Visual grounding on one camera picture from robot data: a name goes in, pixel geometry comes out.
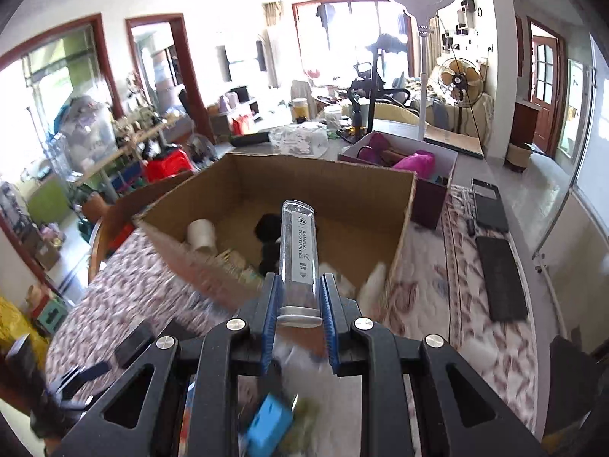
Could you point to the blue plug adapter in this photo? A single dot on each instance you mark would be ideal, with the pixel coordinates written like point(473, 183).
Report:
point(268, 428)

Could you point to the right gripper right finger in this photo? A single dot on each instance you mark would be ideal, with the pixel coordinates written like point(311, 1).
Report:
point(419, 397)

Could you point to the maroon open box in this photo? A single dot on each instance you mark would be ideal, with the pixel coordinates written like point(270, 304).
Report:
point(434, 168)

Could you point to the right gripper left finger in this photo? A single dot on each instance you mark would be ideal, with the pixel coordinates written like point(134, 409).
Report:
point(179, 398)

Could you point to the white roll in box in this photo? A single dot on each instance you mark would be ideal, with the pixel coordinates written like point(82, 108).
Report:
point(201, 236)

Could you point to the clear plastic tube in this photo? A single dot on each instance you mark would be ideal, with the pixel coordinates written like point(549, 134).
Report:
point(298, 266)

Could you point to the patterned quilted bedspread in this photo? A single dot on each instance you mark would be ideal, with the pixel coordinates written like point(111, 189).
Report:
point(440, 290)

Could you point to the standing fan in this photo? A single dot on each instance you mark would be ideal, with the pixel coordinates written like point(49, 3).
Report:
point(462, 83)

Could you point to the dark phone case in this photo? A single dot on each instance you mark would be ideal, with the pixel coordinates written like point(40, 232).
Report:
point(490, 212)

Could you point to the brown cardboard box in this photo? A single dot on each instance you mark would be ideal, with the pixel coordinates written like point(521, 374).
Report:
point(355, 215)

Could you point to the camera tripod rig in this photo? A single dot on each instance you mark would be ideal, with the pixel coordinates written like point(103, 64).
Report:
point(368, 88)

